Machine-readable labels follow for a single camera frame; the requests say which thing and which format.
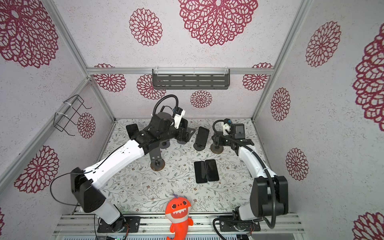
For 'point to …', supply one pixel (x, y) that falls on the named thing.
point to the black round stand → (198, 147)
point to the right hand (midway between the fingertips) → (216, 135)
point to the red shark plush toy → (177, 210)
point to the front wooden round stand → (157, 163)
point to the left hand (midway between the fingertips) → (188, 128)
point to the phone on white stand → (132, 129)
